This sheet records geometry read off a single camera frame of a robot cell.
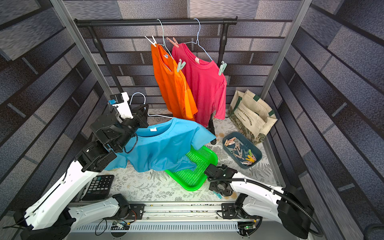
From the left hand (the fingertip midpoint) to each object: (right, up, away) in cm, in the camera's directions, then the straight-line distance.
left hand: (148, 104), depth 57 cm
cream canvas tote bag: (+53, -3, +32) cm, 62 cm away
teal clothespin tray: (+52, -28, +35) cm, 69 cm away
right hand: (+29, -44, +25) cm, 59 cm away
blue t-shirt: (+6, -18, +9) cm, 21 cm away
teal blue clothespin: (+31, -46, +21) cm, 60 cm away
